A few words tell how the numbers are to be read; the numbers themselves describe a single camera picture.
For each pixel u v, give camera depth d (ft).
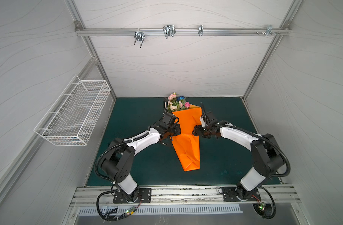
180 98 3.76
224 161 2.82
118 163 1.46
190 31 2.55
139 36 2.62
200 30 2.57
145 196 2.41
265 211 2.35
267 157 1.52
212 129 2.20
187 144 2.84
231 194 2.39
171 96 3.64
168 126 2.26
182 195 2.46
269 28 2.51
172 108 3.53
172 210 2.30
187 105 3.64
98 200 2.18
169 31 2.51
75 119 2.25
